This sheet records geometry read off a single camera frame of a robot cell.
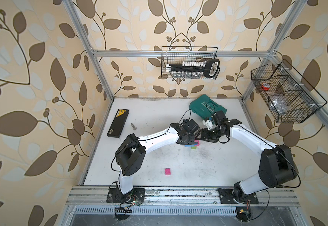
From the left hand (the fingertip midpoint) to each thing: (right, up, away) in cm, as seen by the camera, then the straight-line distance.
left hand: (189, 139), depth 85 cm
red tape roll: (+44, +31, -4) cm, 54 cm away
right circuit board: (+26, -36, -13) cm, 47 cm away
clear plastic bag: (+45, +21, -13) cm, 51 cm away
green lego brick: (+4, -7, +8) cm, 12 cm away
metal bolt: (-38, +5, +17) cm, 42 cm away
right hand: (+7, 0, +1) cm, 7 cm away
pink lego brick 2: (-13, -19, -3) cm, 23 cm away
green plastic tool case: (+16, +20, +23) cm, 35 cm away
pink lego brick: (+6, -3, +4) cm, 8 cm away
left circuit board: (-37, -36, -12) cm, 53 cm away
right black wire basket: (+51, +24, -12) cm, 58 cm away
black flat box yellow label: (-51, +8, +20) cm, 55 cm away
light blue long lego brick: (-1, -2, -7) cm, 7 cm away
